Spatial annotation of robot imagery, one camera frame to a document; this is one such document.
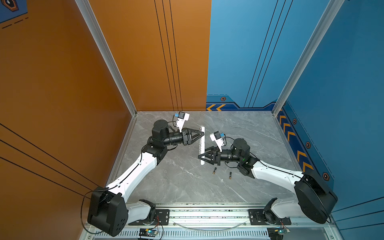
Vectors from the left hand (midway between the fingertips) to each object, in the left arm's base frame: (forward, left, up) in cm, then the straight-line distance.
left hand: (202, 133), depth 68 cm
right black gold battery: (-7, -17, -31) cm, 36 cm away
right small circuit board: (-35, -37, -33) cm, 60 cm away
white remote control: (-5, 0, -3) cm, 5 cm away
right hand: (-7, +1, -9) cm, 11 cm away
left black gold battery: (-4, -9, -31) cm, 32 cm away
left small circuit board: (-35, +25, -33) cm, 54 cm away
